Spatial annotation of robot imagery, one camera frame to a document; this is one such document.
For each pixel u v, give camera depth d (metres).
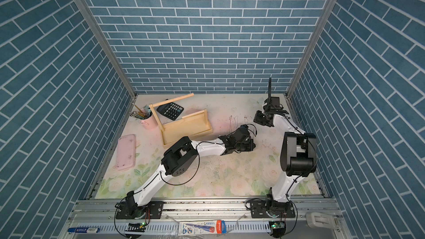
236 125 1.05
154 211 0.74
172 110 1.08
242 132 0.78
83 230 0.68
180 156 0.61
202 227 0.69
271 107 0.76
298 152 0.49
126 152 0.92
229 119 1.08
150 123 0.97
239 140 0.78
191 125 1.04
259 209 0.74
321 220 0.70
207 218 0.72
